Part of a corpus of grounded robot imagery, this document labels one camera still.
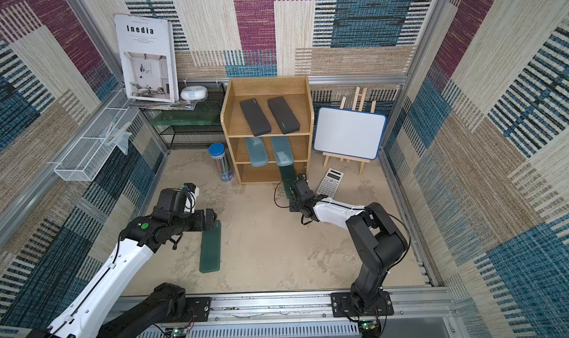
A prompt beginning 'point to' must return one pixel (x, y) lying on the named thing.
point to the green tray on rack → (193, 117)
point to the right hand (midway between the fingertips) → (296, 198)
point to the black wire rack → (200, 128)
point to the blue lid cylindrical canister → (218, 151)
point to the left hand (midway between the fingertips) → (204, 214)
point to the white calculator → (330, 183)
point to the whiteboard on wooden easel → (351, 135)
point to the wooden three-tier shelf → (297, 90)
